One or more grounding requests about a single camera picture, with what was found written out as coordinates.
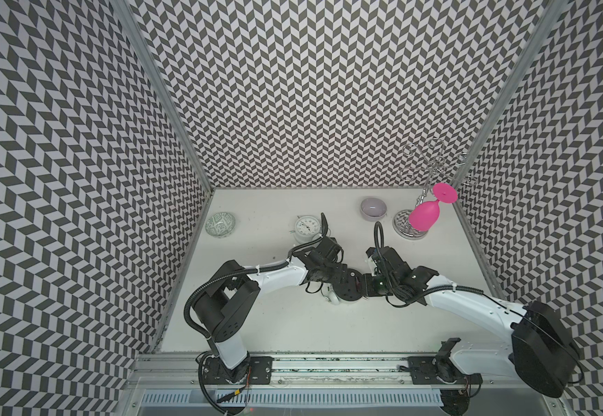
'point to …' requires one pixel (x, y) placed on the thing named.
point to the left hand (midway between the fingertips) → (337, 278)
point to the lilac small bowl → (373, 209)
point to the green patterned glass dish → (220, 224)
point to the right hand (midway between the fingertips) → (359, 291)
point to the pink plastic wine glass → (424, 215)
